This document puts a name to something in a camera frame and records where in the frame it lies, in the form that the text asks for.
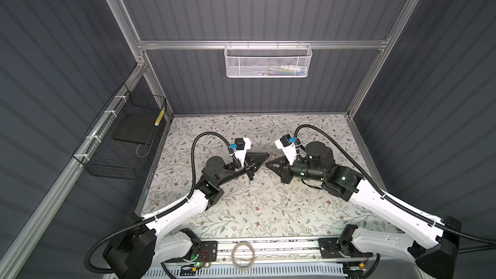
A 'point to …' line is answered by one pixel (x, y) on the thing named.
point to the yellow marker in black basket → (159, 117)
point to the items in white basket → (283, 70)
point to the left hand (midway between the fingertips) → (271, 159)
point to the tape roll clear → (233, 258)
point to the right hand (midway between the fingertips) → (269, 164)
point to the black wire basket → (119, 143)
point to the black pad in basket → (138, 128)
